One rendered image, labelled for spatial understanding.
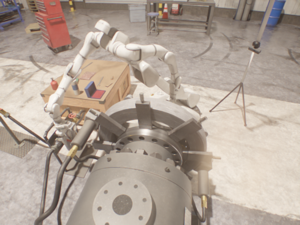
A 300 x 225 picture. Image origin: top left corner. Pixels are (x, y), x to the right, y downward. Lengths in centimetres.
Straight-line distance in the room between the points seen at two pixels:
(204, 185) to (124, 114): 70
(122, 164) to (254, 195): 142
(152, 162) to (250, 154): 157
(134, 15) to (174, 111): 641
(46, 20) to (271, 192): 482
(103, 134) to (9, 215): 117
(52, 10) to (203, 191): 442
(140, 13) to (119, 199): 688
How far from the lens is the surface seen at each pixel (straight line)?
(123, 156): 83
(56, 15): 469
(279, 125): 280
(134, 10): 715
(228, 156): 207
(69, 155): 104
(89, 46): 145
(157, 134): 99
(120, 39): 120
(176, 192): 81
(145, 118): 95
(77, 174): 191
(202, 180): 127
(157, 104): 94
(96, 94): 198
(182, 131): 99
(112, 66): 257
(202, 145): 111
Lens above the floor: 156
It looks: 41 degrees down
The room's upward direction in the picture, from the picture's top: straight up
